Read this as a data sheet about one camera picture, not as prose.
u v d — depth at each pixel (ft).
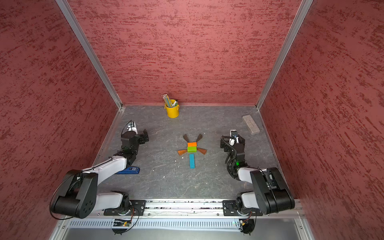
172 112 3.66
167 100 3.47
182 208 2.48
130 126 2.44
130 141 2.20
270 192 1.41
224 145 2.63
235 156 2.19
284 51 2.87
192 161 2.94
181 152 3.04
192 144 3.12
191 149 3.10
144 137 2.79
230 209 2.41
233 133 2.48
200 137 3.29
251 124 3.49
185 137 3.28
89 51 2.87
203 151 3.11
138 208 2.41
